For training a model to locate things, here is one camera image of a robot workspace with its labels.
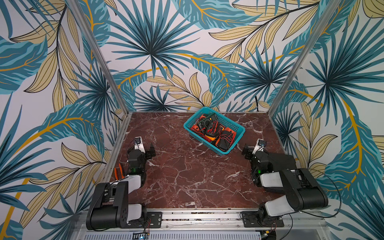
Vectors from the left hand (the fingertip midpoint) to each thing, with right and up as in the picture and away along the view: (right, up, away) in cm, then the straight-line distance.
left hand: (144, 145), depth 89 cm
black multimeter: (+42, +10, +3) cm, 44 cm away
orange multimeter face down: (+56, +7, +8) cm, 57 cm away
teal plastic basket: (+53, +14, +15) cm, 57 cm away
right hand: (+67, 0, +2) cm, 67 cm away
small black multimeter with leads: (+48, +3, +1) cm, 49 cm away
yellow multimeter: (+41, +5, +2) cm, 41 cm away
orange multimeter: (+31, +11, +12) cm, 35 cm away
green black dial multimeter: (+39, +14, +10) cm, 43 cm away
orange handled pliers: (-15, -16, -3) cm, 22 cm away
